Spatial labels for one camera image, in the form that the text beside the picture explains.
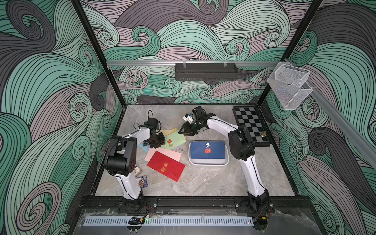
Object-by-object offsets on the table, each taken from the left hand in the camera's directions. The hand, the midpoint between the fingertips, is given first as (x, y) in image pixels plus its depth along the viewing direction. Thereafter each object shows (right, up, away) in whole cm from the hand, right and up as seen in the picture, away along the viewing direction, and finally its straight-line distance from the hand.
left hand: (164, 142), depth 95 cm
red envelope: (+3, -13, -8) cm, 16 cm away
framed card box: (-14, -15, -12) cm, 24 cm away
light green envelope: (+7, +1, 0) cm, 7 cm away
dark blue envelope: (+28, -4, -5) cm, 29 cm away
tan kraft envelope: (+1, +6, +7) cm, 9 cm away
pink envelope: (-8, -5, -4) cm, 10 cm away
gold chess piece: (+67, +5, 0) cm, 67 cm away
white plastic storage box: (+29, -12, -5) cm, 32 cm away
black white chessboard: (+63, +17, +12) cm, 67 cm away
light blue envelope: (-13, -4, -1) cm, 13 cm away
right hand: (+12, +6, 0) cm, 13 cm away
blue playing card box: (-10, -19, -16) cm, 27 cm away
